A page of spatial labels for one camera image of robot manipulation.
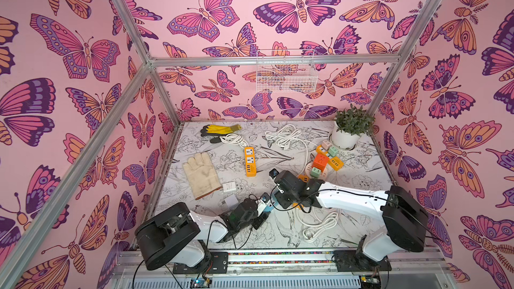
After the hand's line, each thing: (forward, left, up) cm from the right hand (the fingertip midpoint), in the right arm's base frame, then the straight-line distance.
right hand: (276, 196), depth 84 cm
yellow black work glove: (+41, +37, -4) cm, 56 cm away
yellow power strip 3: (+20, -29, -4) cm, 36 cm away
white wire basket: (+58, -6, +19) cm, 61 cm away
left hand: (-2, +4, -6) cm, 8 cm away
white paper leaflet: (0, +20, -5) cm, 20 cm away
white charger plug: (+6, +22, -4) cm, 23 cm away
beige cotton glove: (+12, +36, -5) cm, 38 cm away
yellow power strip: (+19, +13, -4) cm, 23 cm away
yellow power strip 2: (+11, -13, -4) cm, 18 cm away
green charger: (+12, -18, 0) cm, 21 cm away
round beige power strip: (+15, -16, -4) cm, 22 cm away
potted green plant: (+30, -35, +13) cm, 48 cm away
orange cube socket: (+16, -20, +2) cm, 26 cm away
